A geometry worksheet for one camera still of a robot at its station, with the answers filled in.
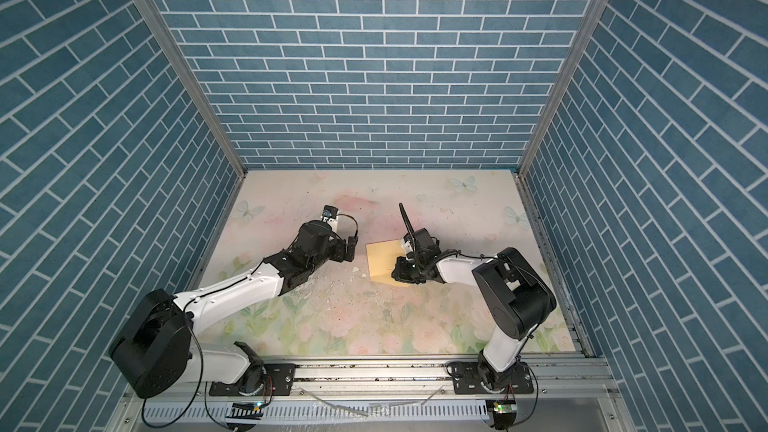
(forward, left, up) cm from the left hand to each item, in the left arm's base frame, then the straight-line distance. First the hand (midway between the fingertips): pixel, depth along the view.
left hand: (345, 235), depth 87 cm
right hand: (-6, -13, -11) cm, 18 cm away
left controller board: (-40, +22, -16) cm, 49 cm away
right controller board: (-41, -42, -16) cm, 61 cm away
